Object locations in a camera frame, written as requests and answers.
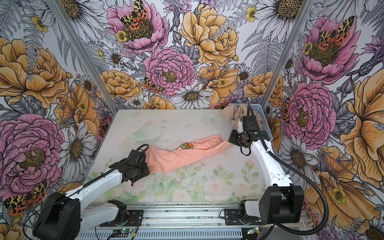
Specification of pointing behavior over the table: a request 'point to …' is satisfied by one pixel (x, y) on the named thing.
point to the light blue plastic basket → (260, 108)
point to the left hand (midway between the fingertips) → (146, 176)
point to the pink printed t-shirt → (159, 160)
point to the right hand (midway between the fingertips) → (230, 142)
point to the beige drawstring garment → (234, 112)
